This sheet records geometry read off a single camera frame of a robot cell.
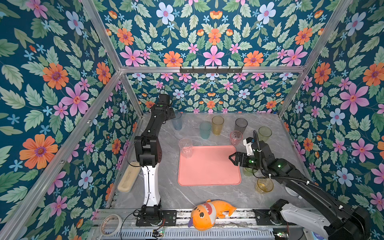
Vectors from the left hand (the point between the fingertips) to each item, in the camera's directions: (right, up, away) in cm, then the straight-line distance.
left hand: (170, 113), depth 100 cm
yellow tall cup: (+32, -6, -1) cm, 33 cm away
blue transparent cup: (+4, -5, +4) cm, 8 cm away
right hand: (+40, -24, -23) cm, 52 cm away
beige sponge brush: (-20, -38, -17) cm, 46 cm away
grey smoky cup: (+47, -8, -3) cm, 48 cm away
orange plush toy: (+22, -50, -34) cm, 64 cm away
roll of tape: (-18, -58, -31) cm, 68 cm away
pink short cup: (+45, -16, +2) cm, 48 cm away
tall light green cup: (+62, -14, -6) cm, 64 cm away
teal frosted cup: (+24, -12, +1) cm, 26 cm away
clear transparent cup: (+10, -21, 0) cm, 24 cm away
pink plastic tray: (+26, -33, -10) cm, 43 cm away
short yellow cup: (+57, -43, -16) cm, 73 cm away
